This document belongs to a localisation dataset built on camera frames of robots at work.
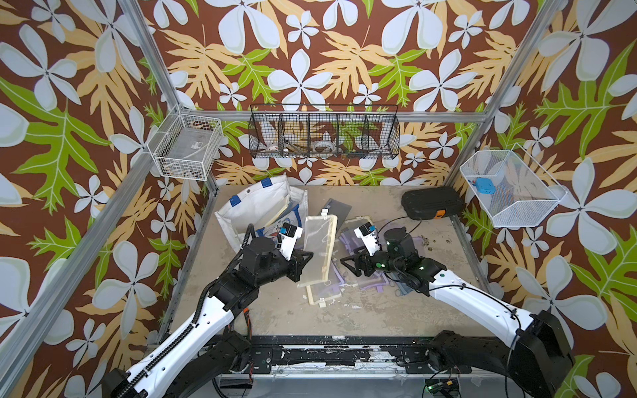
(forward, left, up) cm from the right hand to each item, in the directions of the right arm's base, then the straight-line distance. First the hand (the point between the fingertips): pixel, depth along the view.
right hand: (347, 254), depth 78 cm
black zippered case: (+32, -39, -12) cm, 52 cm away
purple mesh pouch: (+14, -3, -15) cm, 21 cm away
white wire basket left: (+34, +56, +17) cm, 68 cm away
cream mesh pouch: (+20, +19, +1) cm, 28 cm away
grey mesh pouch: (+34, 0, -17) cm, 38 cm away
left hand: (-3, +11, +7) cm, 13 cm away
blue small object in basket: (+23, -50, +8) cm, 56 cm away
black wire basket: (+48, +7, +14) cm, 51 cm away
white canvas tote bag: (+24, +30, -4) cm, 39 cm away
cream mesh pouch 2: (+1, +9, +9) cm, 13 cm away
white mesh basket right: (+21, -57, +10) cm, 62 cm away
